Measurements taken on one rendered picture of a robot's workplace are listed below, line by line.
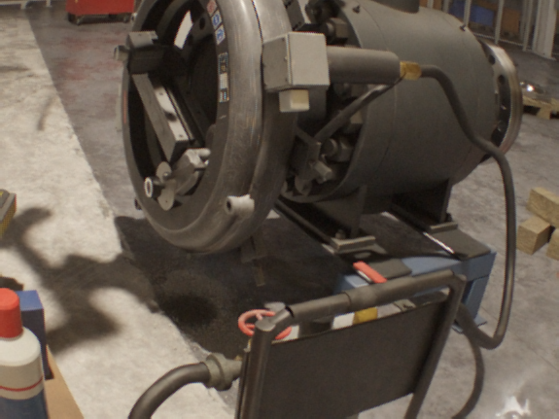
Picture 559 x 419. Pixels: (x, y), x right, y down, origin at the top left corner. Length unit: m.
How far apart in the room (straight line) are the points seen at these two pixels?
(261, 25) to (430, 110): 0.57
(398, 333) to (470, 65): 1.01
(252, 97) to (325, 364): 0.57
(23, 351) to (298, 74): 0.83
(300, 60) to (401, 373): 0.58
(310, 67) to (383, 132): 0.43
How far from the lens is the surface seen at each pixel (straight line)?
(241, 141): 1.34
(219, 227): 1.47
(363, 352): 1.02
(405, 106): 1.67
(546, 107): 5.95
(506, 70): 2.15
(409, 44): 1.73
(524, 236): 2.75
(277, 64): 1.27
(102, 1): 6.95
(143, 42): 1.69
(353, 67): 1.34
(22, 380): 0.59
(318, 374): 0.99
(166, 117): 1.59
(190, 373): 0.92
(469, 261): 1.92
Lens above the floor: 1.00
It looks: 21 degrees down
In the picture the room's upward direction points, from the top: 9 degrees clockwise
